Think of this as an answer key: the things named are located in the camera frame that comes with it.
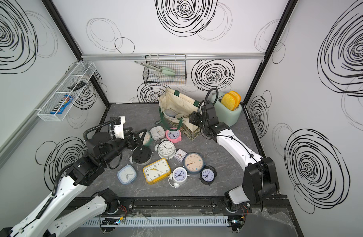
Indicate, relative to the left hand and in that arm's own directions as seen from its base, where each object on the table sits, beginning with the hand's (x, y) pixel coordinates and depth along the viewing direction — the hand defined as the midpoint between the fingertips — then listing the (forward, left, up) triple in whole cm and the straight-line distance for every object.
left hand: (139, 129), depth 66 cm
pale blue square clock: (-11, +11, -29) cm, 32 cm away
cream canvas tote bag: (+40, -12, -31) cm, 52 cm away
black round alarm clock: (-10, -34, -28) cm, 46 cm away
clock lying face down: (0, +5, -27) cm, 28 cm away
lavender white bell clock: (-11, -19, -29) cm, 36 cm away
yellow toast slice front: (+32, -49, -12) cm, 60 cm away
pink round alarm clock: (+15, -14, -29) cm, 35 cm away
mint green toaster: (+24, -47, -16) cm, 55 cm away
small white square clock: (+2, -19, -29) cm, 34 cm away
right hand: (+16, -26, -8) cm, 32 cm away
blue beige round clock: (-3, -27, -28) cm, 39 cm away
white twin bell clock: (+6, -9, -28) cm, 30 cm away
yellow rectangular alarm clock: (-8, -5, -29) cm, 31 cm away
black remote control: (+26, +38, +3) cm, 46 cm away
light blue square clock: (+35, -10, -28) cm, 46 cm away
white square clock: (+17, -2, -29) cm, 34 cm away
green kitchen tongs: (+44, -7, +3) cm, 44 cm away
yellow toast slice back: (+33, -55, -9) cm, 64 cm away
